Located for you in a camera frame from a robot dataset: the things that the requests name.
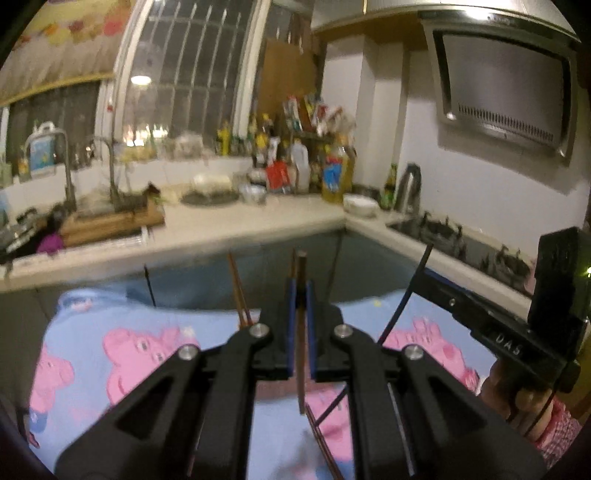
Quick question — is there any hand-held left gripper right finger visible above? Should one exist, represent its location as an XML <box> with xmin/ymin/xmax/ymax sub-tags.
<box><xmin>305</xmin><ymin>277</ymin><xmax>549</xmax><ymax>480</ymax></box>

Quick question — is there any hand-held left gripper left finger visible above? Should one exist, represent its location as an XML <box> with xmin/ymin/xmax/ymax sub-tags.
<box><xmin>54</xmin><ymin>276</ymin><xmax>301</xmax><ymax>480</ymax></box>

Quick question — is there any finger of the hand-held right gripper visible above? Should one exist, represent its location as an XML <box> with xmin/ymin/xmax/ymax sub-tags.
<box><xmin>412</xmin><ymin>268</ymin><xmax>472</xmax><ymax>328</ymax></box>

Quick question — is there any brown wooden chopstick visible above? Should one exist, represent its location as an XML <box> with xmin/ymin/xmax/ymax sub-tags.
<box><xmin>228</xmin><ymin>251</ymin><xmax>248</xmax><ymax>329</ymax></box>
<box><xmin>235</xmin><ymin>265</ymin><xmax>254</xmax><ymax>326</ymax></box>

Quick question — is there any person's right forearm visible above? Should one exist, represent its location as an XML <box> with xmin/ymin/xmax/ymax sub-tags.
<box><xmin>526</xmin><ymin>397</ymin><xmax>585</xmax><ymax>470</ymax></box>

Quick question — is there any person's right hand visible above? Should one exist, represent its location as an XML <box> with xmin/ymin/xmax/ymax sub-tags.
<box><xmin>480</xmin><ymin>357</ymin><xmax>562</xmax><ymax>437</ymax></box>

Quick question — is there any black gas stove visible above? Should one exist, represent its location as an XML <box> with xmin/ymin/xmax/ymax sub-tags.
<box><xmin>388</xmin><ymin>212</ymin><xmax>539</xmax><ymax>296</ymax></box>

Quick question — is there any steel thermos kettle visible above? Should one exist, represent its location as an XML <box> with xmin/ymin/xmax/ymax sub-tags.
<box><xmin>394</xmin><ymin>162</ymin><xmax>422</xmax><ymax>216</ymax></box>

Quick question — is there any green glass bottle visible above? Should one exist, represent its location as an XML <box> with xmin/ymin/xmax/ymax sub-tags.
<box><xmin>381</xmin><ymin>162</ymin><xmax>398</xmax><ymax>211</ymax></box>

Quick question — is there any white ceramic bowl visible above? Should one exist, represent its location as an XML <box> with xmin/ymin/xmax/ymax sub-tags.
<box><xmin>342</xmin><ymin>194</ymin><xmax>380</xmax><ymax>218</ymax></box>

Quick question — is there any white kitchen counter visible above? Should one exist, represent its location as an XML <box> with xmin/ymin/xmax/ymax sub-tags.
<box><xmin>0</xmin><ymin>194</ymin><xmax>537</xmax><ymax>306</ymax></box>

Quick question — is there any blue cartoon pig printed blanket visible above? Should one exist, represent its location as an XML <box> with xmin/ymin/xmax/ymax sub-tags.
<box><xmin>28</xmin><ymin>288</ymin><xmax>491</xmax><ymax>480</ymax></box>

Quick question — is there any large yellow cooking oil bottle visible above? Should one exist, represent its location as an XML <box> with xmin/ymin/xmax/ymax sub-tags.
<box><xmin>322</xmin><ymin>134</ymin><xmax>356</xmax><ymax>204</ymax></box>

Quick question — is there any small patterned bowl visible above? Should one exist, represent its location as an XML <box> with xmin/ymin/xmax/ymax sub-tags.
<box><xmin>240</xmin><ymin>184</ymin><xmax>269</xmax><ymax>204</ymax></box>

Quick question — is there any wooden cutting board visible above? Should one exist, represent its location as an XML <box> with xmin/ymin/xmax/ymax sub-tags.
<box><xmin>60</xmin><ymin>202</ymin><xmax>166</xmax><ymax>246</ymax></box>

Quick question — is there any white plastic jug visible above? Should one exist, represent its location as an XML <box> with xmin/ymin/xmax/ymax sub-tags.
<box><xmin>291</xmin><ymin>141</ymin><xmax>311</xmax><ymax>195</ymax></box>

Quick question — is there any white bagged food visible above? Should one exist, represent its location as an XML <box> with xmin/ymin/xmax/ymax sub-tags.
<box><xmin>191</xmin><ymin>173</ymin><xmax>232</xmax><ymax>195</ymax></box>

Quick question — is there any steel range hood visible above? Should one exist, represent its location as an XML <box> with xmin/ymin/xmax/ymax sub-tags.
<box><xmin>314</xmin><ymin>0</ymin><xmax>583</xmax><ymax>160</ymax></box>

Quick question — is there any red packet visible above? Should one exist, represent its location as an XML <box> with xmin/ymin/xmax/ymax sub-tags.
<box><xmin>267</xmin><ymin>161</ymin><xmax>290</xmax><ymax>194</ymax></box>

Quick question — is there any purple cloth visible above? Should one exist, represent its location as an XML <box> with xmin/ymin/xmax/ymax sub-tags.
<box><xmin>37</xmin><ymin>233</ymin><xmax>65</xmax><ymax>255</ymax></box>

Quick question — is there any rack of seasoning packets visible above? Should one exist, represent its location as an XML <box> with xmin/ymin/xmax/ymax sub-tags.
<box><xmin>281</xmin><ymin>95</ymin><xmax>356</xmax><ymax>140</ymax></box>

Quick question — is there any curved steel faucet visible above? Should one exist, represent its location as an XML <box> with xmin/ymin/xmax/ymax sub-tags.
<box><xmin>93</xmin><ymin>136</ymin><xmax>126</xmax><ymax>205</ymax></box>

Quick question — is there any dark metal pan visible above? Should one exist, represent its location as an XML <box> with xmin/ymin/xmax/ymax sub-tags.
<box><xmin>0</xmin><ymin>208</ymin><xmax>52</xmax><ymax>260</ymax></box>

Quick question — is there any tall steel faucet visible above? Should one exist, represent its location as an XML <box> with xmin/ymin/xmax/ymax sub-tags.
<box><xmin>25</xmin><ymin>129</ymin><xmax>78</xmax><ymax>214</ymax></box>

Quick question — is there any hanging brown board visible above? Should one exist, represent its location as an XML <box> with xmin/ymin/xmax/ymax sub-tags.
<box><xmin>257</xmin><ymin>39</ymin><xmax>320</xmax><ymax>117</ymax></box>

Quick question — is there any white blue detergent jug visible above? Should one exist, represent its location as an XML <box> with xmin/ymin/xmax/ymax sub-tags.
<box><xmin>25</xmin><ymin>121</ymin><xmax>59</xmax><ymax>179</ymax></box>

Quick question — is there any barred window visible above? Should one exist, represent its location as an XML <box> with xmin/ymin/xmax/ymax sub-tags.
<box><xmin>113</xmin><ymin>0</ymin><xmax>269</xmax><ymax>154</ymax></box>

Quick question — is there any printed window valance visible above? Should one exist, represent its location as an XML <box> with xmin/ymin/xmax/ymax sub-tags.
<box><xmin>0</xmin><ymin>0</ymin><xmax>139</xmax><ymax>105</ymax></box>

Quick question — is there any black cable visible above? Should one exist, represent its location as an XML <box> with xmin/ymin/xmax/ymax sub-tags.
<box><xmin>318</xmin><ymin>244</ymin><xmax>435</xmax><ymax>428</ymax></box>

